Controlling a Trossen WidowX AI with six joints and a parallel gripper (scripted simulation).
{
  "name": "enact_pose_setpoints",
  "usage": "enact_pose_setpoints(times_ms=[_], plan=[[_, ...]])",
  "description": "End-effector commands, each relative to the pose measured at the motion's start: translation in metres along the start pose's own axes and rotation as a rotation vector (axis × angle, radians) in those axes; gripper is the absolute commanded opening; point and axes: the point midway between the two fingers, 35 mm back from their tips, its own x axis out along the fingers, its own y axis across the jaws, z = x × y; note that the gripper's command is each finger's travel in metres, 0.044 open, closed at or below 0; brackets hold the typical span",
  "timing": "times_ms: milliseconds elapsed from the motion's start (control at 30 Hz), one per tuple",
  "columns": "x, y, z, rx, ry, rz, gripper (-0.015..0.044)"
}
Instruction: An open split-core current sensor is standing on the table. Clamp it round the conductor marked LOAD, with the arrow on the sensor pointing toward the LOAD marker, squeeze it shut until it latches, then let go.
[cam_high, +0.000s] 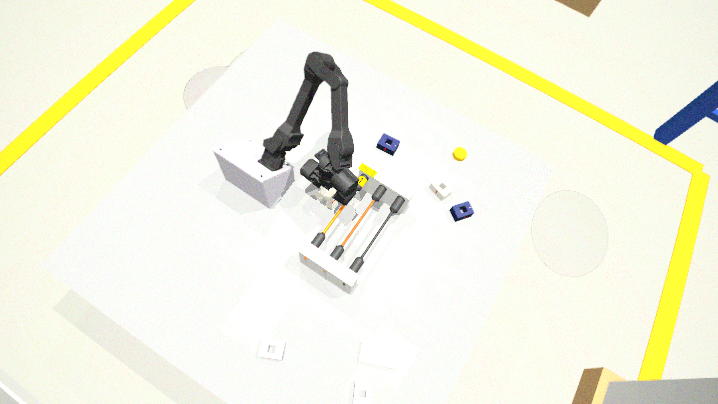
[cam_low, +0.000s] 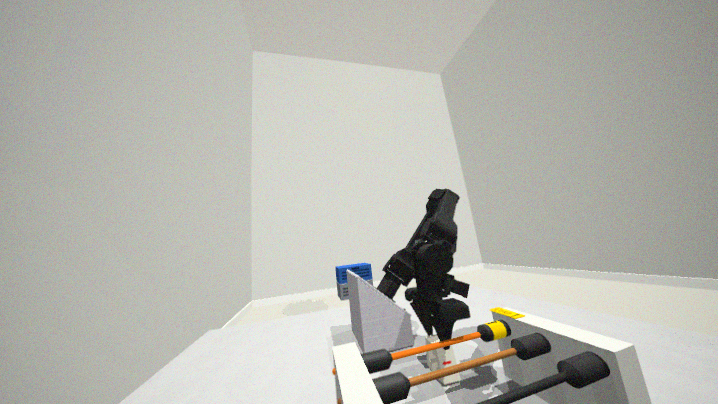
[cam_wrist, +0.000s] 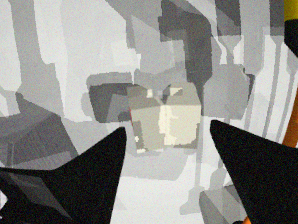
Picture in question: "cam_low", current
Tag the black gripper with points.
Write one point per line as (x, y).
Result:
(431, 309)

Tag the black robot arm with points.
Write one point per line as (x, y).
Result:
(439, 229)

